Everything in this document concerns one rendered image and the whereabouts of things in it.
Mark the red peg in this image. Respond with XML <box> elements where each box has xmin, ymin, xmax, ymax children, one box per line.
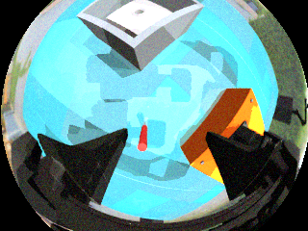
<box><xmin>138</xmin><ymin>124</ymin><xmax>147</xmax><ymax>151</ymax></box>

